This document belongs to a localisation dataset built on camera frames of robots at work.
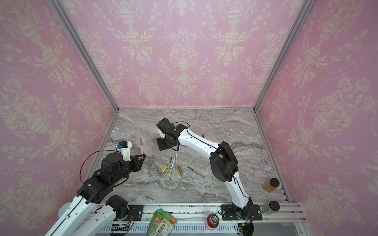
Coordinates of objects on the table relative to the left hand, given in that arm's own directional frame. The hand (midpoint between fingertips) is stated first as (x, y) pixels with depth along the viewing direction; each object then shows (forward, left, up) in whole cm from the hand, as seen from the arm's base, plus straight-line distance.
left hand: (146, 157), depth 73 cm
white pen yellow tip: (+3, -11, -19) cm, 22 cm away
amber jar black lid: (-9, -63, -10) cm, 65 cm away
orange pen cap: (+1, -16, -19) cm, 25 cm away
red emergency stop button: (-25, -32, -7) cm, 41 cm away
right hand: (+11, -4, -8) cm, 14 cm away
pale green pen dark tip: (+3, -8, -19) cm, 21 cm away
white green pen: (+7, -13, -19) cm, 24 cm away
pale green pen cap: (+8, -22, -19) cm, 30 cm away
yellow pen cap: (+2, -6, -20) cm, 21 cm away
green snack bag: (-26, -9, -16) cm, 32 cm away
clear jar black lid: (-19, -60, -10) cm, 63 cm away
